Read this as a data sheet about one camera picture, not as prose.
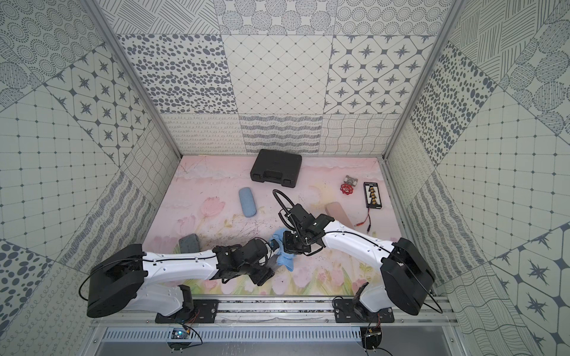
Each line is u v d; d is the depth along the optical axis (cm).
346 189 104
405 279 42
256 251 65
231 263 62
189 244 86
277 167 114
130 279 41
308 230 62
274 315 73
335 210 99
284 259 75
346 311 73
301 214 66
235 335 70
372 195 104
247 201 101
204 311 74
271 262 68
